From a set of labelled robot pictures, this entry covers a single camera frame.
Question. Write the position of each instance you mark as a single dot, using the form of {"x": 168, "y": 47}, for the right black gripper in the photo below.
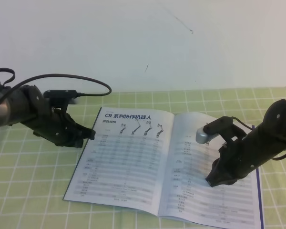
{"x": 231, "y": 165}

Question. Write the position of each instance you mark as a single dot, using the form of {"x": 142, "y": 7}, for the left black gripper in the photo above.
{"x": 59, "y": 128}

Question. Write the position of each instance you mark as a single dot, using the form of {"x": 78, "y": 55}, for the robot catalogue book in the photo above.
{"x": 149, "y": 160}

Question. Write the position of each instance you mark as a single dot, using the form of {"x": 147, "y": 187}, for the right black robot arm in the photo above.
{"x": 268, "y": 140}

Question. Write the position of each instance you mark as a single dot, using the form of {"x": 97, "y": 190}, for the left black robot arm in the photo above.
{"x": 23, "y": 106}

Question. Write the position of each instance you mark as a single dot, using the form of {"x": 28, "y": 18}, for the green checked tablecloth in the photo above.
{"x": 34, "y": 173}

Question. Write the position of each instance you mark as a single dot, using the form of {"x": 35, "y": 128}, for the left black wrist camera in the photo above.
{"x": 60, "y": 98}

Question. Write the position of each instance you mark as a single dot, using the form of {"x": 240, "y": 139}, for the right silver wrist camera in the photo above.
{"x": 213, "y": 129}

